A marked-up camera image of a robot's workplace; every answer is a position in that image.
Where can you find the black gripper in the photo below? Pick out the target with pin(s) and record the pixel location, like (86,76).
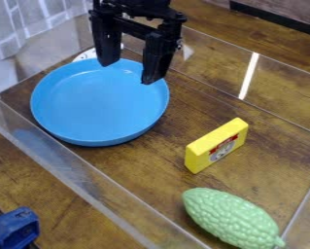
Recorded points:
(148,19)

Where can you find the yellow toy butter box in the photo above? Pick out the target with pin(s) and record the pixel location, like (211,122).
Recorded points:
(216,145)

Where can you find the white toy object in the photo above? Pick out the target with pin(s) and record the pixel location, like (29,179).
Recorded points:
(86,55)

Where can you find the blue round plate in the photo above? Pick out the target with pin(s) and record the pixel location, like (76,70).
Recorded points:
(97,106)

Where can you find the green toy bitter gourd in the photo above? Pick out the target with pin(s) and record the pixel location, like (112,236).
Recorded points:
(233,219)

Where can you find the blue clamp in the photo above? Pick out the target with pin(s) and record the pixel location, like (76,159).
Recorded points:
(19,228)

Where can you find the clear acrylic enclosure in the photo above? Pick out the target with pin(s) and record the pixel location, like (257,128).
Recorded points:
(113,198)

